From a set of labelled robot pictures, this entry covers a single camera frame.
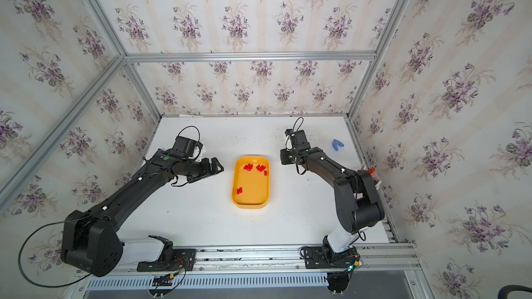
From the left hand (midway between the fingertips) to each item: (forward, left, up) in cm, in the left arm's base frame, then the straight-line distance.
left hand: (217, 172), depth 82 cm
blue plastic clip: (+24, -57, -12) cm, 63 cm away
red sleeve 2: (-2, -8, -12) cm, 15 cm away
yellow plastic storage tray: (+2, -13, -13) cm, 18 cm away
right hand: (+12, -29, -4) cm, 32 cm away
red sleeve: (+10, -17, -13) cm, 24 cm away
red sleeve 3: (+6, -20, -12) cm, 24 cm away
